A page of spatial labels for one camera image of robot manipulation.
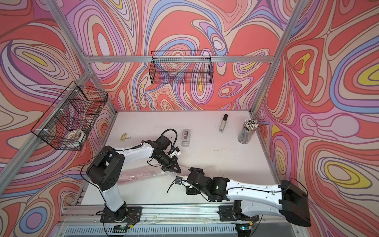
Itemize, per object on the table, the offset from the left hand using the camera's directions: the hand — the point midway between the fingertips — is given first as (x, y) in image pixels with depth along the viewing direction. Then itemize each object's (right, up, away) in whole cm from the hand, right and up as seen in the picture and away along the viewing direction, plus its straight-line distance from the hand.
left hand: (181, 172), depth 81 cm
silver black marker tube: (+30, +29, +27) cm, 50 cm away
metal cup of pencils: (+41, +20, +13) cm, 47 cm away
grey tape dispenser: (+2, +17, +18) cm, 24 cm away
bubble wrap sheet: (-24, 0, +1) cm, 24 cm away
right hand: (+5, -2, -3) cm, 7 cm away
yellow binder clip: (-42, +18, +23) cm, 51 cm away
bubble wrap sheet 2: (+1, 0, +2) cm, 3 cm away
